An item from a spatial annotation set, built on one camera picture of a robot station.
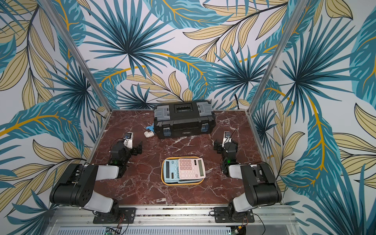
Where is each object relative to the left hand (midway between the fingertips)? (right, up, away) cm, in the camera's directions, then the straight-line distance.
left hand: (134, 141), depth 92 cm
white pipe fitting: (+7, +4, +9) cm, 12 cm away
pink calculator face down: (+36, -14, -13) cm, 41 cm away
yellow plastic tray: (+26, -9, -8) cm, 29 cm away
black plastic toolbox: (+38, +15, +1) cm, 41 cm away
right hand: (+58, +1, 0) cm, 58 cm away
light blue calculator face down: (+25, -15, -13) cm, 32 cm away
